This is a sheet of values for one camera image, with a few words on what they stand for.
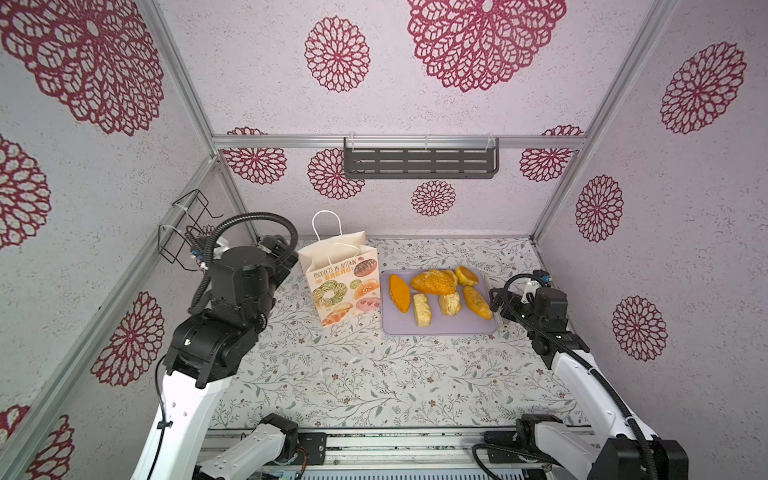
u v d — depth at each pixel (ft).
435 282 3.12
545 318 2.05
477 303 3.18
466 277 3.36
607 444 1.35
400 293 3.34
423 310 3.09
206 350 1.16
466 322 3.22
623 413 1.44
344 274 2.74
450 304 3.04
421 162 3.26
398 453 2.42
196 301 1.31
